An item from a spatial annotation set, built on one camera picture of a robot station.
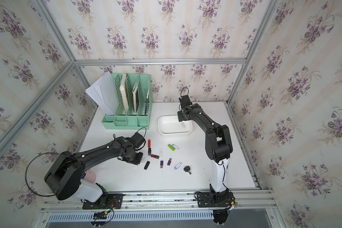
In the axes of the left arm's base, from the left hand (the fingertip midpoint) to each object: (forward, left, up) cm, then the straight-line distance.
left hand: (140, 163), depth 85 cm
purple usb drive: (0, -13, -1) cm, 13 cm away
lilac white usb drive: (-1, -23, -2) cm, 23 cm away
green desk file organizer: (+32, +10, +2) cm, 33 cm away
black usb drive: (0, -4, -2) cm, 4 cm away
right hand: (+30, -29, +9) cm, 43 cm away
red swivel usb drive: (+5, -9, -1) cm, 10 cm away
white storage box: (+29, -18, -1) cm, 34 cm away
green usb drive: (+10, -20, -1) cm, 23 cm away
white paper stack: (+42, +27, +20) cm, 54 cm away
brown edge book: (+43, +7, +11) cm, 45 cm away
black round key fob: (-4, -28, +1) cm, 29 cm away
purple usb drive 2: (+1, -18, -1) cm, 18 cm away
